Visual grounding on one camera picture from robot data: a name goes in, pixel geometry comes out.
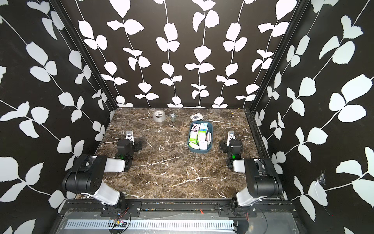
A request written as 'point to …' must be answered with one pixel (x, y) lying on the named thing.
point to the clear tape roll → (159, 115)
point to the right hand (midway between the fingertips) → (229, 137)
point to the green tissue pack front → (194, 145)
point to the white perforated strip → (152, 224)
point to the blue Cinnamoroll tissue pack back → (203, 126)
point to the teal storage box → (210, 128)
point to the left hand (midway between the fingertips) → (132, 136)
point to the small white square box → (196, 117)
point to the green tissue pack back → (201, 136)
